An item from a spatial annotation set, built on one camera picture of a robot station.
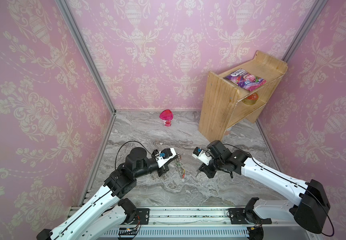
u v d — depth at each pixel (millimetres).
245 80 710
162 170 571
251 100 944
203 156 699
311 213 385
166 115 1054
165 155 524
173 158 555
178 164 676
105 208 461
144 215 743
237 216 735
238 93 642
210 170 684
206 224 731
